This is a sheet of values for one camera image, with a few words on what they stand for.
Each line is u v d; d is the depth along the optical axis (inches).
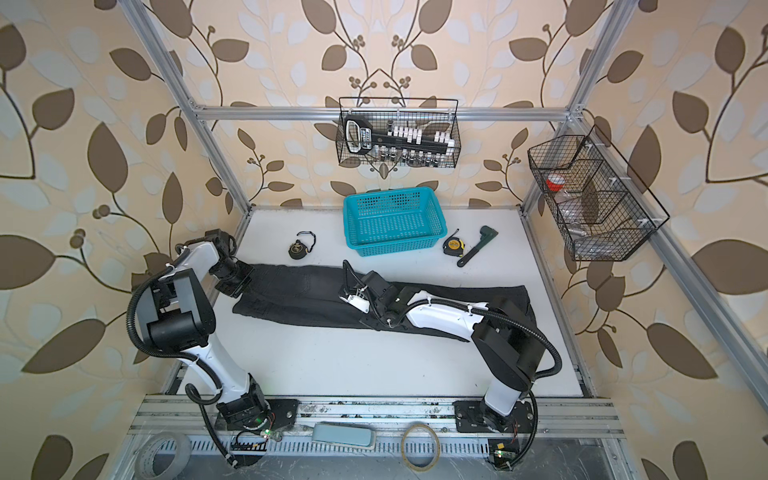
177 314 19.8
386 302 25.8
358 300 29.8
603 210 28.8
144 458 26.4
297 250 41.3
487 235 43.8
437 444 26.6
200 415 29.3
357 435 27.3
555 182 31.8
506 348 17.7
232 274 31.6
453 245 41.4
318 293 37.8
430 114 35.9
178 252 26.8
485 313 18.7
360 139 33.7
